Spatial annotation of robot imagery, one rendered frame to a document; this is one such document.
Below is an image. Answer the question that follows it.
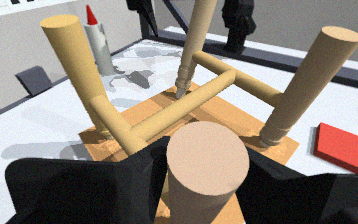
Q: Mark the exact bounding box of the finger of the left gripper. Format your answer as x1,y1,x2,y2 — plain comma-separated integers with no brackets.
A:
135,0,158,38

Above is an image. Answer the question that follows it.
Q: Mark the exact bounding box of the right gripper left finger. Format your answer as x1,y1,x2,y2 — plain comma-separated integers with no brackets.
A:
4,136,170,224

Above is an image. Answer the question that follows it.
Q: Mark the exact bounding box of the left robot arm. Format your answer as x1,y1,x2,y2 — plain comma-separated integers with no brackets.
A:
221,0,256,54

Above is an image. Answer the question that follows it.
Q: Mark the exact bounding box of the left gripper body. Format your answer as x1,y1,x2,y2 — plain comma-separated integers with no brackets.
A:
126,0,136,11

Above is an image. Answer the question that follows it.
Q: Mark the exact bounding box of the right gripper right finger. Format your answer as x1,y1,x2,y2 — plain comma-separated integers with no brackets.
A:
235,146,358,224

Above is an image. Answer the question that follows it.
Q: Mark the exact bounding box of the red flat rectangular block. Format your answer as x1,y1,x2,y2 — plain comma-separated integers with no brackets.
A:
313,122,358,174

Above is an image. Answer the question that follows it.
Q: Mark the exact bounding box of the white glue bottle with red cap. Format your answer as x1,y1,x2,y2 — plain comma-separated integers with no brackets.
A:
83,5,115,75

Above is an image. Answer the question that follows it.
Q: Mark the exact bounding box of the tan wooden stool seat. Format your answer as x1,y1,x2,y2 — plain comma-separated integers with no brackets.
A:
78,86,300,224

